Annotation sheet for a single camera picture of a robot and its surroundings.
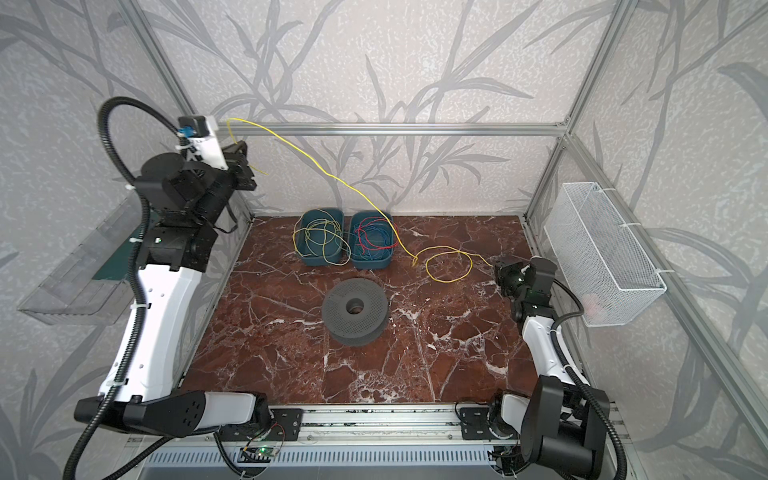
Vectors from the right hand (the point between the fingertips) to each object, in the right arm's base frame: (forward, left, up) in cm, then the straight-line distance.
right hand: (494, 249), depth 84 cm
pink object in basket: (-20, -19, +2) cm, 27 cm away
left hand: (+2, +57, +36) cm, 67 cm away
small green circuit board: (-47, +61, -19) cm, 79 cm away
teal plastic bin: (+30, +52, -16) cm, 62 cm away
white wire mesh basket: (-19, -16, +15) cm, 29 cm away
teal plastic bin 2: (+8, +42, -16) cm, 46 cm away
